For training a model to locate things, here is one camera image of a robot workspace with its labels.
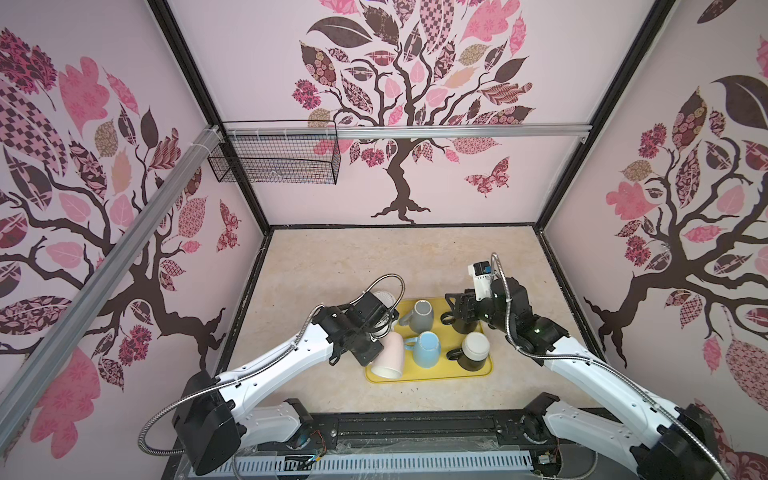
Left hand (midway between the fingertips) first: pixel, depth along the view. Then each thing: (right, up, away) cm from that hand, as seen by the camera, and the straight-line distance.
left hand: (367, 352), depth 77 cm
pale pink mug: (+7, -1, -5) cm, 8 cm away
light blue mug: (+16, 0, +1) cm, 16 cm away
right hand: (+24, +16, +1) cm, 29 cm away
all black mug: (+28, +4, +12) cm, 31 cm away
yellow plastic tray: (+24, 0, +12) cm, 27 cm away
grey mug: (+15, +6, +9) cm, 19 cm away
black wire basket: (-31, +60, +17) cm, 69 cm away
